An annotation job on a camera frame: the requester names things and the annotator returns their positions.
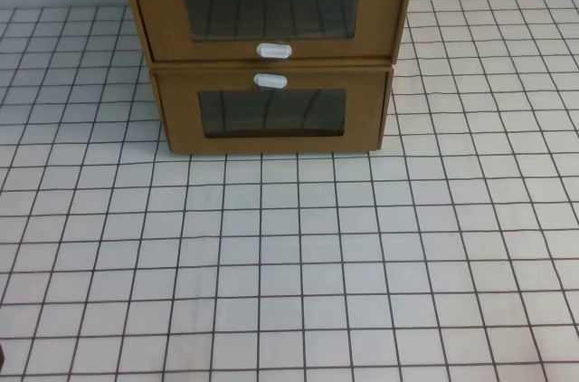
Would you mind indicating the white grid tablecloth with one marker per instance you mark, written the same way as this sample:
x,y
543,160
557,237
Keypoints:
x,y
450,254

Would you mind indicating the lower brown shoebox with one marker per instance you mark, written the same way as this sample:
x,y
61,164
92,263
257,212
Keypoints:
x,y
322,109

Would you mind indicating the brown shoebox drawer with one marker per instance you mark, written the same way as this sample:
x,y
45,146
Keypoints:
x,y
271,11

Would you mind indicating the white drawer handle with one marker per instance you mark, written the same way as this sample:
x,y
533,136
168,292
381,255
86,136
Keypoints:
x,y
274,51
270,81

